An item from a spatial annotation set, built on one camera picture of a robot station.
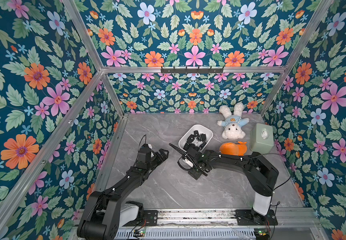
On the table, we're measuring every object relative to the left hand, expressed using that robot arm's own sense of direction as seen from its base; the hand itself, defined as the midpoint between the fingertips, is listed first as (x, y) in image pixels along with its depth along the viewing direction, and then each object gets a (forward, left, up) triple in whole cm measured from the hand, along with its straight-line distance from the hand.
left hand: (167, 154), depth 87 cm
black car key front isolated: (+8, -12, -7) cm, 16 cm away
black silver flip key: (+16, -25, -7) cm, 31 cm away
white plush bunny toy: (+19, -45, +2) cm, 49 cm away
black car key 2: (+14, -16, -6) cm, 22 cm away
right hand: (-8, -17, -8) cm, 20 cm away
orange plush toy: (+1, -45, -2) cm, 45 cm away
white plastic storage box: (+17, -28, -4) cm, 33 cm away
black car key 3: (+8, -23, -6) cm, 25 cm away
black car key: (+18, -20, -6) cm, 28 cm away
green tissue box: (+7, -62, -1) cm, 62 cm away
